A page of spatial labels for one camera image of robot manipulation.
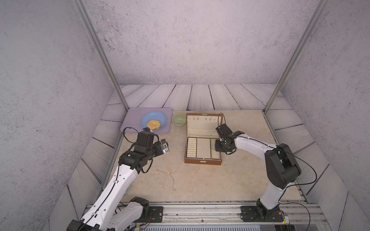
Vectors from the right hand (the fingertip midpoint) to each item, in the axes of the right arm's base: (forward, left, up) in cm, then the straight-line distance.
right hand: (218, 148), depth 93 cm
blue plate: (+30, +47, -1) cm, 56 cm away
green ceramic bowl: (+25, +27, -1) cm, 37 cm away
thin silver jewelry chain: (-24, +27, -4) cm, 36 cm away
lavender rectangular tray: (+25, +63, -4) cm, 68 cm away
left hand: (-8, +31, +15) cm, 36 cm away
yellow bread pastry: (+20, +45, -1) cm, 49 cm away
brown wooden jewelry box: (+9, +10, +1) cm, 14 cm away
